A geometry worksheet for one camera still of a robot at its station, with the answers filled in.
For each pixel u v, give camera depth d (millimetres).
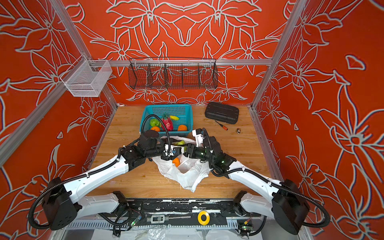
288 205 397
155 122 1016
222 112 1087
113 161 504
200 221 684
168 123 971
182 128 1005
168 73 1001
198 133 695
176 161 825
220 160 592
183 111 1102
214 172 589
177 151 600
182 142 723
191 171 694
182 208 743
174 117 1089
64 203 381
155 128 1070
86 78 916
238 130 1020
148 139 563
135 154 584
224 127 1062
